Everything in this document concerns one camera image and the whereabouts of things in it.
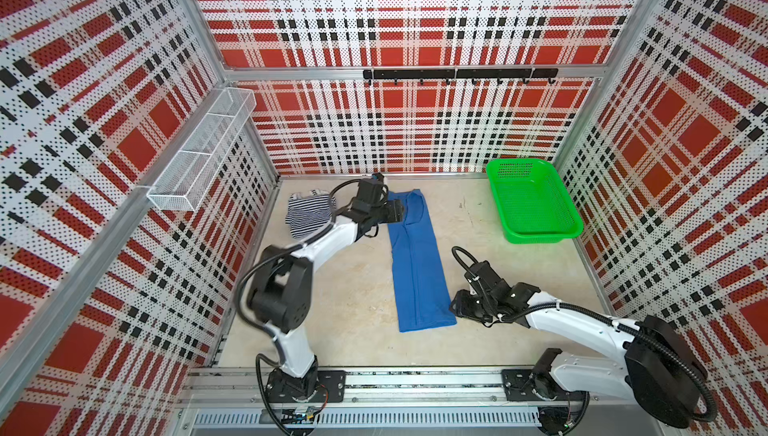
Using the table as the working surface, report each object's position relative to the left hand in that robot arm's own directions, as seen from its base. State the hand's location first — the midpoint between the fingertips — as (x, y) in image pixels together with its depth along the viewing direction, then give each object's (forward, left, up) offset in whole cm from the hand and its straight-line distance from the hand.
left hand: (397, 212), depth 92 cm
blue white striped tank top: (+10, +32, -12) cm, 35 cm away
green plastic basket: (+11, -50, -10) cm, 52 cm away
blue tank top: (-22, -7, -14) cm, 27 cm away
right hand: (-27, -16, -11) cm, 34 cm away
